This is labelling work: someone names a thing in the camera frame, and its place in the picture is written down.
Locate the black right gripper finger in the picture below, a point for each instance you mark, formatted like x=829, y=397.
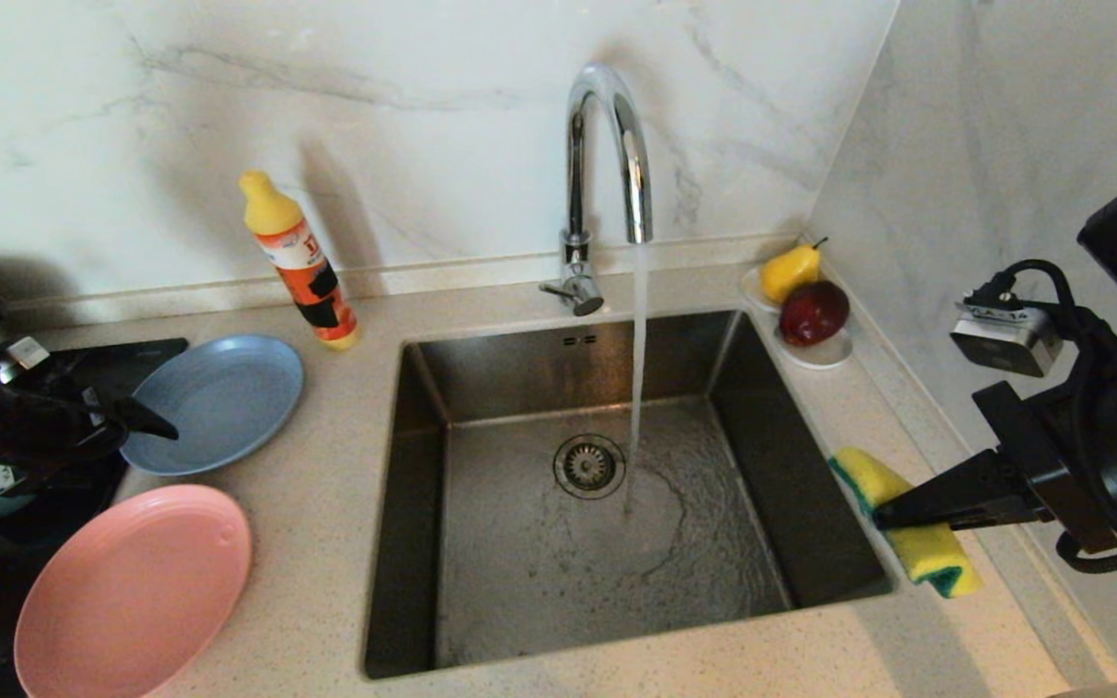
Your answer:
x=975, y=494

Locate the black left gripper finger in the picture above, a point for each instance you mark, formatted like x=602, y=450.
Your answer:
x=151, y=422
x=108, y=448

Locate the grey-blue plate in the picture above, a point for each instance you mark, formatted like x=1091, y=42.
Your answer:
x=219, y=402

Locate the yellow green sponge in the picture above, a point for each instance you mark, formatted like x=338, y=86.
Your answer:
x=937, y=562

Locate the pink plate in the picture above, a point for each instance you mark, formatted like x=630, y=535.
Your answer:
x=132, y=591

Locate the orange detergent bottle yellow cap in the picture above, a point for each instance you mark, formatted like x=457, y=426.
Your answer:
x=306, y=276

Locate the stainless steel sink basin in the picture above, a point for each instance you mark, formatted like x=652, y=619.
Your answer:
x=520, y=601

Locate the black induction cooktop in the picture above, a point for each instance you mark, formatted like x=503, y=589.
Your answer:
x=146, y=359

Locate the small white dish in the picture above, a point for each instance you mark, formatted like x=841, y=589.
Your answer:
x=827, y=357

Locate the dark red apple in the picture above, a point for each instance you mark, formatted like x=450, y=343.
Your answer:
x=813, y=314

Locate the yellow pear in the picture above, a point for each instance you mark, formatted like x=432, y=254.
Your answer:
x=789, y=273

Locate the round metal drain strainer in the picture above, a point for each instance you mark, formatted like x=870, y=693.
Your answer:
x=590, y=467

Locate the chrome gooseneck faucet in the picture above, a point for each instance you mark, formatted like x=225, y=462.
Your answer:
x=575, y=194

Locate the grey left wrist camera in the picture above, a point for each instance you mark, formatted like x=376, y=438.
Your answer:
x=25, y=354

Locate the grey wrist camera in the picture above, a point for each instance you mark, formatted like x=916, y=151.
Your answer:
x=1005, y=344
x=25, y=354

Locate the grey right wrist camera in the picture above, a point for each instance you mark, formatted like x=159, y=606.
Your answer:
x=1005, y=344

